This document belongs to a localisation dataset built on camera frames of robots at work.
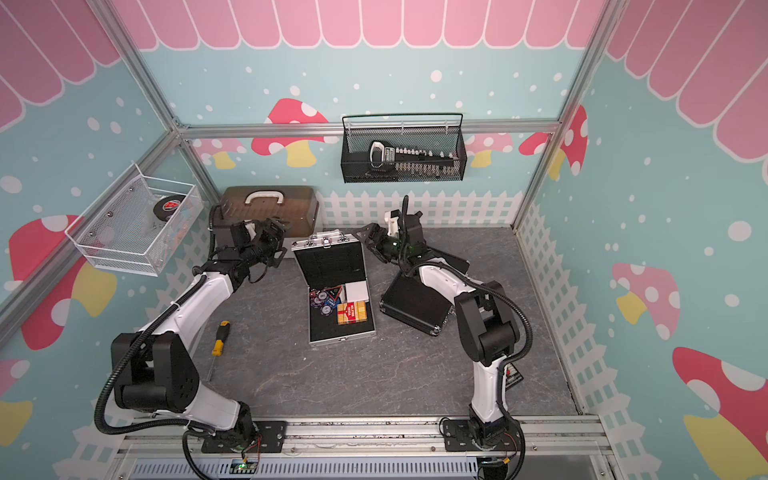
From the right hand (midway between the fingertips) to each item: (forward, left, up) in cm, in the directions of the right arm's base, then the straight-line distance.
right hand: (357, 238), depth 87 cm
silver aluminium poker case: (-4, +9, -5) cm, 11 cm away
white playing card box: (-6, +2, -19) cm, 20 cm away
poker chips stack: (-8, +12, -20) cm, 25 cm away
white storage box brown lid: (+15, +22, -1) cm, 27 cm away
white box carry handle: (+22, +34, -1) cm, 40 cm away
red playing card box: (-14, +3, -18) cm, 24 cm away
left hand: (0, +18, +2) cm, 19 cm away
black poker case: (-8, -16, -22) cm, 28 cm away
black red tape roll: (+1, +50, +13) cm, 51 cm away
